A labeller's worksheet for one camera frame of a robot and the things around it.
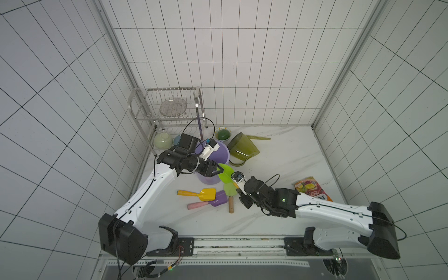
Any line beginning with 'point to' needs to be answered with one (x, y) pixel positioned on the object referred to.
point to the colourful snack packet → (309, 185)
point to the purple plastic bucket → (220, 155)
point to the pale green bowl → (163, 140)
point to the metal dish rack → (163, 115)
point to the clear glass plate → (172, 107)
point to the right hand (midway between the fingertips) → (233, 191)
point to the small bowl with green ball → (222, 133)
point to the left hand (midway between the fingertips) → (215, 172)
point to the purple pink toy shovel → (220, 198)
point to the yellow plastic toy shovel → (206, 194)
